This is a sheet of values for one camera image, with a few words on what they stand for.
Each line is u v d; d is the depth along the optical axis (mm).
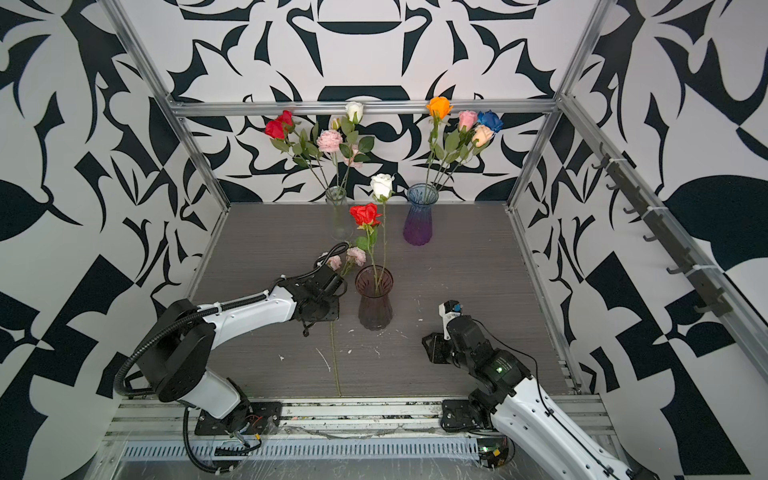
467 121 837
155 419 760
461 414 744
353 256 991
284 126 855
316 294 679
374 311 931
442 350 695
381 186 661
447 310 723
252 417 726
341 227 1071
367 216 745
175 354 440
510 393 524
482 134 787
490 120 812
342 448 713
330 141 848
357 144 886
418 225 1001
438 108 870
